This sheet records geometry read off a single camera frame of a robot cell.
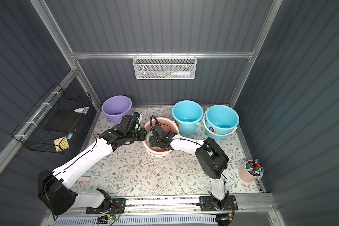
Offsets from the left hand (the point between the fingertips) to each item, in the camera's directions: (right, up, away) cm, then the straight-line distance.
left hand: (148, 133), depth 78 cm
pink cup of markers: (+56, -19, -4) cm, 59 cm away
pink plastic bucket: (+12, +5, +4) cm, 14 cm away
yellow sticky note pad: (-35, -3, -17) cm, 39 cm away
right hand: (+2, -6, +12) cm, 14 cm away
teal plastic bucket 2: (+25, +12, +31) cm, 41 cm away
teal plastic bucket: (+49, +7, +27) cm, 57 cm away
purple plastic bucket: (-30, +17, +27) cm, 44 cm away
